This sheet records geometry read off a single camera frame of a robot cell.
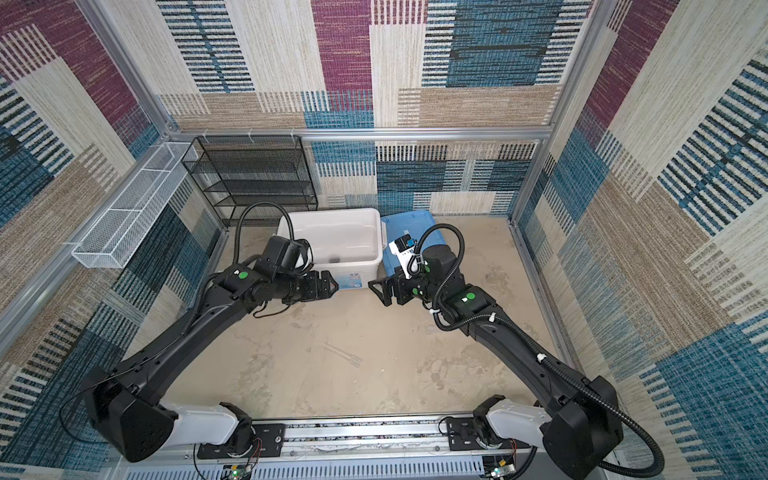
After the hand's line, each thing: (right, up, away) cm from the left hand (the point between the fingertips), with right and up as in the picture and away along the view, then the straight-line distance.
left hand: (328, 285), depth 77 cm
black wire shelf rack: (-30, +36, +32) cm, 57 cm away
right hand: (+14, +1, -2) cm, 14 cm away
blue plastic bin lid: (+27, +19, +42) cm, 54 cm away
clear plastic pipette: (+6, -22, +9) cm, 25 cm away
